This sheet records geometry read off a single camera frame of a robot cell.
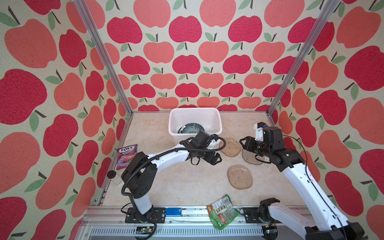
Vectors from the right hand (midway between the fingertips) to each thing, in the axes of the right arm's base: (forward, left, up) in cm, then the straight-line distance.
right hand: (245, 140), depth 76 cm
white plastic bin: (+26, +18, -13) cm, 34 cm away
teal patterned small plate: (+22, +31, -20) cm, 43 cm away
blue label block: (-32, +35, -25) cm, 53 cm away
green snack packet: (-30, +10, -23) cm, 39 cm away
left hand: (-5, +12, -12) cm, 18 cm away
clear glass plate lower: (-10, -2, -24) cm, 26 cm away
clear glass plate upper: (+10, +1, -24) cm, 27 cm away
